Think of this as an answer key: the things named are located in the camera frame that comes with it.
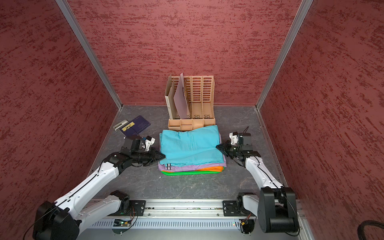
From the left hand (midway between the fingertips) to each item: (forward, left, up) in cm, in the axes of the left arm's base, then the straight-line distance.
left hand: (164, 159), depth 77 cm
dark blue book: (+31, +28, -13) cm, 44 cm away
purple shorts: (-2, -12, -5) cm, 13 cm away
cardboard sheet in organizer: (+33, -1, +15) cm, 36 cm away
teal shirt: (+10, -18, -3) cm, 20 cm away
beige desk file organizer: (+56, -20, -4) cm, 60 cm away
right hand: (+8, -28, -3) cm, 30 cm away
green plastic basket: (-3, -15, -13) cm, 20 cm away
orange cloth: (-3, -28, -4) cm, 28 cm away
